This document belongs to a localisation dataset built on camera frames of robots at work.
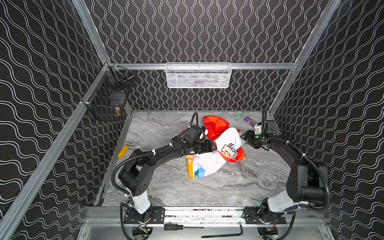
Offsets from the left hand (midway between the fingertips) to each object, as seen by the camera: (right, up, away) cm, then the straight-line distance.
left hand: (220, 150), depth 82 cm
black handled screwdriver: (-22, -35, -12) cm, 43 cm away
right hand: (+18, +5, +9) cm, 21 cm away
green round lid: (+21, +22, +35) cm, 47 cm away
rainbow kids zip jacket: (+7, +4, +8) cm, 11 cm away
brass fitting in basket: (-56, +21, 0) cm, 60 cm away
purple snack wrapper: (+28, +17, +31) cm, 45 cm away
